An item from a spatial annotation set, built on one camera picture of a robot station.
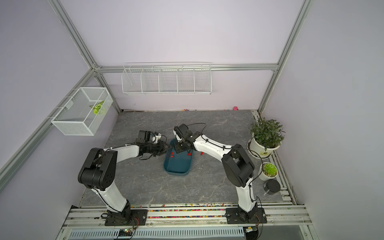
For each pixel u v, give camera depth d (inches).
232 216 29.1
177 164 34.8
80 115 32.3
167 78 39.0
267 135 32.0
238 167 19.5
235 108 48.8
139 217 28.8
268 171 31.0
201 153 38.0
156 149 33.3
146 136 31.1
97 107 31.9
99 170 19.2
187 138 26.4
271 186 31.0
